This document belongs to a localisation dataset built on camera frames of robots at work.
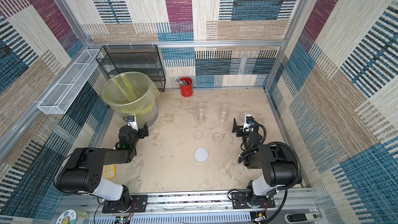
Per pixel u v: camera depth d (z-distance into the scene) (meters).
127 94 0.99
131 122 0.80
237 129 0.81
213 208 0.73
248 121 0.75
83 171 0.45
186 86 1.08
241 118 0.90
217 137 0.96
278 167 0.46
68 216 0.64
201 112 1.01
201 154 0.88
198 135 0.97
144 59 1.05
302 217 0.66
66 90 0.74
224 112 0.96
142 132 0.89
